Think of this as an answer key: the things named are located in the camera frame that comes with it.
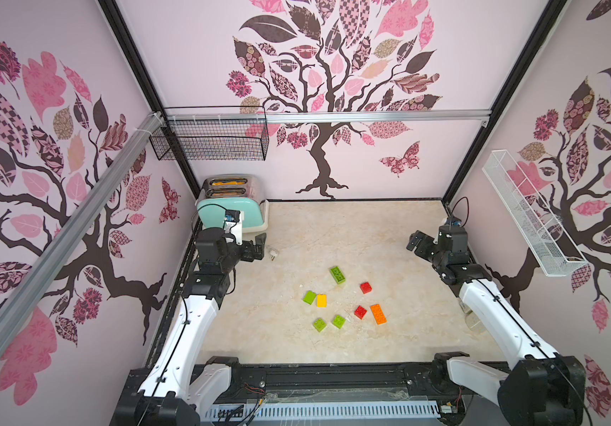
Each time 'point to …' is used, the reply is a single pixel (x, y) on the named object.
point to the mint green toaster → (220, 193)
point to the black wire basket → (177, 140)
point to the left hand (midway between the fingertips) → (249, 237)
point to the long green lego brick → (337, 274)
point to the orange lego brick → (378, 314)
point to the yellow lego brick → (321, 301)
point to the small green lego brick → (309, 297)
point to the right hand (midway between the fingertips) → (421, 244)
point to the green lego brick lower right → (338, 321)
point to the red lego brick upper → (366, 287)
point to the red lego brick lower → (360, 311)
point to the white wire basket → (537, 216)
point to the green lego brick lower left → (320, 325)
